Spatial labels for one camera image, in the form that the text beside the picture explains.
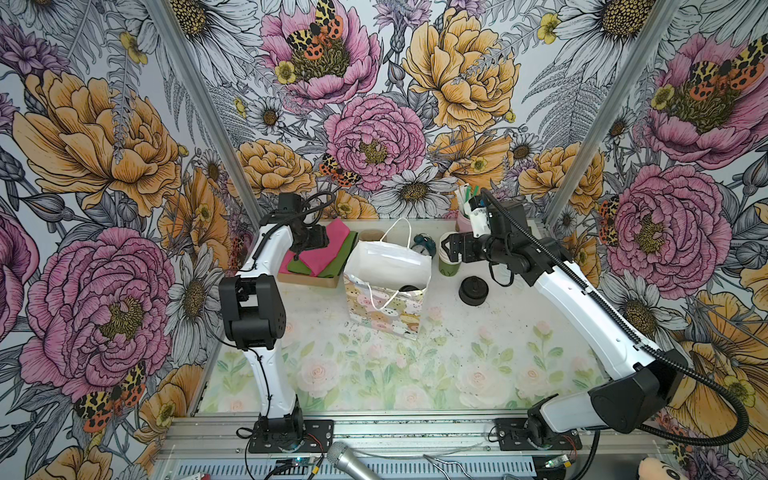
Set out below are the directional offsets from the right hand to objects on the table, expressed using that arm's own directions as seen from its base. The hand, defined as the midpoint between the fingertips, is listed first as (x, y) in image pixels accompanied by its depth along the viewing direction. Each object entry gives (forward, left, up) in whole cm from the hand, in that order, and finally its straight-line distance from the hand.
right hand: (459, 250), depth 77 cm
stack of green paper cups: (+10, -1, -20) cm, 23 cm away
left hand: (+14, +40, -14) cm, 44 cm away
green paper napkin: (+14, +48, -22) cm, 55 cm away
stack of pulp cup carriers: (+29, +25, -24) cm, 45 cm away
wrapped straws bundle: (+33, -9, -8) cm, 35 cm away
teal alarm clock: (+21, +5, -19) cm, 29 cm away
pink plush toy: (-44, -36, -21) cm, 61 cm away
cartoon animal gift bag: (+2, +19, -17) cm, 25 cm away
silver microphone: (-41, +28, -24) cm, 55 cm away
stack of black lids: (+3, -8, -24) cm, 25 cm away
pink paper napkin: (+16, +42, -22) cm, 50 cm away
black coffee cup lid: (-2, +14, -13) cm, 19 cm away
